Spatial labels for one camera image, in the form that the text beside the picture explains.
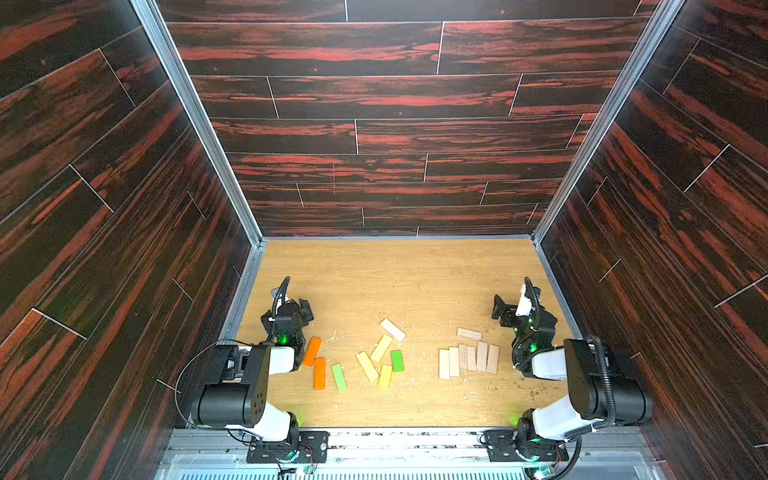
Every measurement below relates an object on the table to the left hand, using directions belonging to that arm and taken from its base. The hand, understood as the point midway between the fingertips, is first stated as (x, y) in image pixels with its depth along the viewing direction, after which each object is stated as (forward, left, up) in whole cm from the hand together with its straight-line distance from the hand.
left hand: (288, 304), depth 94 cm
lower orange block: (-19, -12, -6) cm, 24 cm away
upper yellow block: (-11, -30, -6) cm, 33 cm away
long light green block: (-21, -19, -5) cm, 29 cm away
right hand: (+3, -73, +2) cm, 73 cm away
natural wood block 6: (-13, -64, -7) cm, 66 cm away
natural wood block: (-5, -34, -6) cm, 35 cm away
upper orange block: (-13, -9, -6) cm, 17 cm away
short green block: (-15, -35, -7) cm, 39 cm away
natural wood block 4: (-14, -57, -6) cm, 59 cm away
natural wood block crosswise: (-6, -57, -6) cm, 57 cm away
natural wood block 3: (-14, -55, -5) cm, 57 cm away
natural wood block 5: (-13, -61, -6) cm, 62 cm away
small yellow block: (-20, -31, -6) cm, 38 cm away
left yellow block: (-17, -26, -6) cm, 32 cm away
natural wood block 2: (-16, -49, -6) cm, 51 cm away
